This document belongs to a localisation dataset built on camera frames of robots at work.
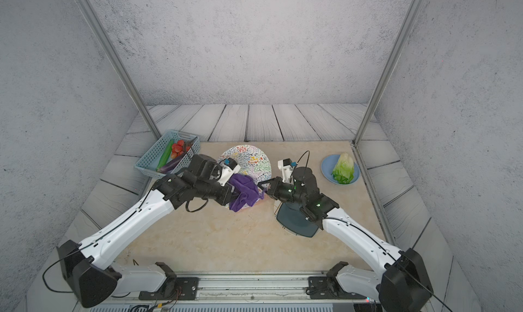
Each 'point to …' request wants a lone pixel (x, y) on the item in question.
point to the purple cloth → (250, 195)
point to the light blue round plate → (328, 165)
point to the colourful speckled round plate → (250, 160)
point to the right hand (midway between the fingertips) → (256, 185)
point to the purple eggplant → (169, 167)
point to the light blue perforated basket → (148, 163)
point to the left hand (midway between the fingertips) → (243, 195)
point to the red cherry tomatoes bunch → (177, 149)
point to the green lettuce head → (344, 172)
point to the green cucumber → (165, 155)
